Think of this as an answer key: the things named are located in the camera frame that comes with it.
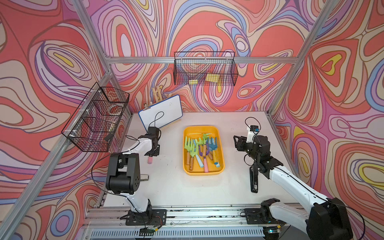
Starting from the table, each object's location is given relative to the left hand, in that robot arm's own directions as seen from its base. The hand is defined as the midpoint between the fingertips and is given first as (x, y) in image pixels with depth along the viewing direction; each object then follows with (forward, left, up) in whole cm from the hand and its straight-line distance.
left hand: (151, 152), depth 94 cm
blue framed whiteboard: (+11, -9, +23) cm, 27 cm away
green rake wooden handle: (+7, -34, 0) cm, 35 cm away
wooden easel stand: (+24, -5, +25) cm, 35 cm away
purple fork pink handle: (-10, -35, -1) cm, 36 cm away
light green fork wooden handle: (-5, -25, -1) cm, 25 cm away
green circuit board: (-41, -4, -5) cm, 42 cm away
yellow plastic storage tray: (+16, -30, +1) cm, 34 cm away
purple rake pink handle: (-4, 0, -3) cm, 5 cm away
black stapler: (-18, -61, 0) cm, 64 cm away
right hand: (0, -52, +14) cm, 54 cm away
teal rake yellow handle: (+6, -40, -1) cm, 41 cm away
